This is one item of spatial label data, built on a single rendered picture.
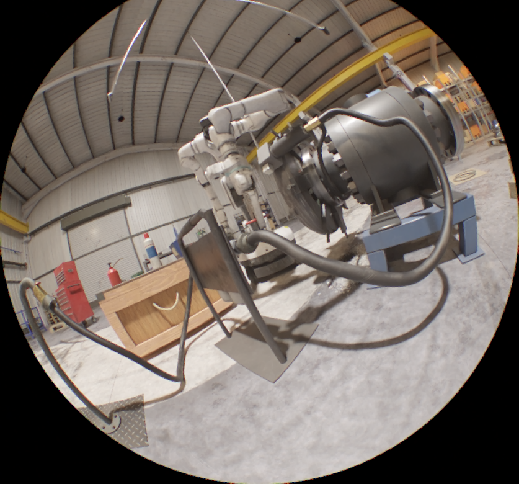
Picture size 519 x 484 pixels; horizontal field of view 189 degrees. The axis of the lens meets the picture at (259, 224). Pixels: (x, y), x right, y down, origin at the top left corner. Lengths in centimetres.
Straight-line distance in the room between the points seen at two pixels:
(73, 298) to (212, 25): 913
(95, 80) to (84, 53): 160
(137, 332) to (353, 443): 102
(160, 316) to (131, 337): 24
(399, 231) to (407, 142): 39
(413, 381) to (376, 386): 10
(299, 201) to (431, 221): 62
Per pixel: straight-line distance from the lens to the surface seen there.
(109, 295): 101
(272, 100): 64
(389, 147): 79
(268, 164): 77
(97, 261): 957
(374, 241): 71
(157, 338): 105
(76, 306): 363
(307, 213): 81
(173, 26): 809
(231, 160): 50
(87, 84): 905
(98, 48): 851
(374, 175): 80
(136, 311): 102
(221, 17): 820
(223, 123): 57
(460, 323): 61
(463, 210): 78
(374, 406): 47
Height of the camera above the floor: 46
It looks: 1 degrees up
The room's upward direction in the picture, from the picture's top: 23 degrees counter-clockwise
